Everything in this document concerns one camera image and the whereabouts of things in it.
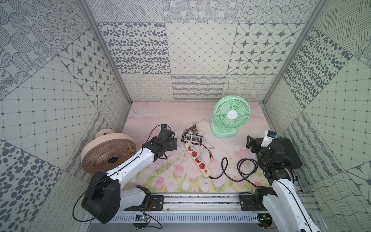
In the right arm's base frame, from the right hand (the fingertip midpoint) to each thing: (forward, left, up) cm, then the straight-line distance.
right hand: (255, 139), depth 82 cm
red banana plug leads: (-1, +25, -14) cm, 29 cm away
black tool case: (-8, -23, -10) cm, 26 cm away
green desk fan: (+12, +14, +10) cm, 21 cm away
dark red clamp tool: (+14, +35, -12) cm, 39 cm away
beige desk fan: (-15, +74, +15) cm, 77 cm away
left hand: (+1, +53, -2) cm, 53 cm away
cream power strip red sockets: (-9, +32, -12) cm, 35 cm away
